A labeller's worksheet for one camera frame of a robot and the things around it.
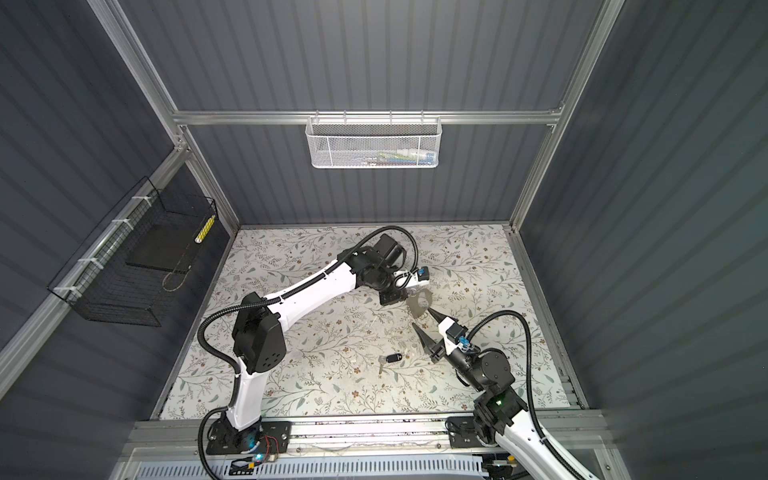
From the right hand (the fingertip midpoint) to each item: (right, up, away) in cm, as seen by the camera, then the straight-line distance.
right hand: (428, 319), depth 70 cm
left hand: (-5, +5, +16) cm, 18 cm away
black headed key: (-9, -15, +17) cm, 24 cm away
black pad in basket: (-69, +18, +9) cm, 72 cm away
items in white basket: (-7, +46, +24) cm, 52 cm away
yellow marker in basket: (-60, +22, +11) cm, 65 cm away
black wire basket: (-73, +13, +2) cm, 74 cm away
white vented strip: (+5, -36, +1) cm, 36 cm away
